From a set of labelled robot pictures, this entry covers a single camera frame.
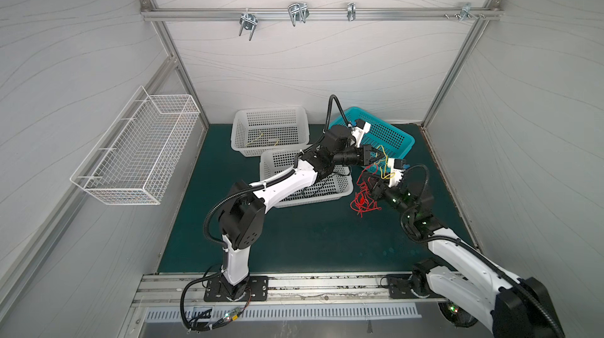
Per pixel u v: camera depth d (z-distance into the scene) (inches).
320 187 38.5
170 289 29.6
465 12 30.1
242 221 18.5
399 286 29.0
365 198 33.9
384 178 27.6
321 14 30.8
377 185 28.1
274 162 39.7
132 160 26.7
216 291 28.4
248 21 31.1
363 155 26.2
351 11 30.7
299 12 30.1
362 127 27.7
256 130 46.7
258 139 44.9
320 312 27.7
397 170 27.6
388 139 43.5
